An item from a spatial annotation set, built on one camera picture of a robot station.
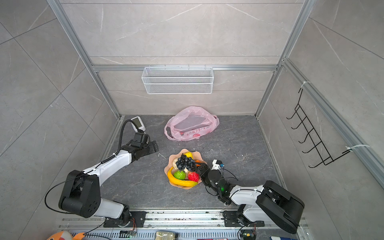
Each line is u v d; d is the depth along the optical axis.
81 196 0.43
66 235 0.65
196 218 0.75
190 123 1.14
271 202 0.43
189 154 0.88
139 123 1.05
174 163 0.86
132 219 0.73
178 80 1.01
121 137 0.64
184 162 0.82
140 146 0.69
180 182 0.78
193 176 0.80
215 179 0.64
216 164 0.79
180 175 0.81
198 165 0.81
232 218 0.74
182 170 0.82
